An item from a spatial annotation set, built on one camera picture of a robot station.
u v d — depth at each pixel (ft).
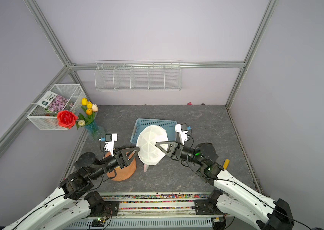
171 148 1.79
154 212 2.42
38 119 2.24
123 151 1.93
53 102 2.42
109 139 1.84
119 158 1.79
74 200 1.63
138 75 3.24
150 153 1.87
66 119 2.15
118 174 1.93
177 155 1.70
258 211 1.37
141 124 3.45
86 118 2.64
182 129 1.83
